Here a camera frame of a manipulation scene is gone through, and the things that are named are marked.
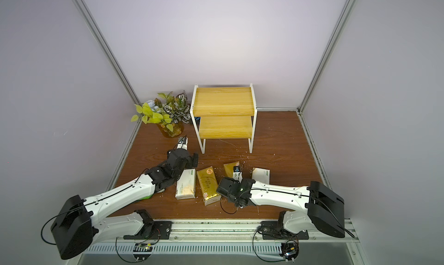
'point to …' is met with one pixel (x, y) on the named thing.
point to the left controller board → (143, 247)
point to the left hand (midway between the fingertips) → (191, 151)
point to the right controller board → (289, 250)
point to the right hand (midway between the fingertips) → (232, 189)
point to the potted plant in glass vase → (169, 113)
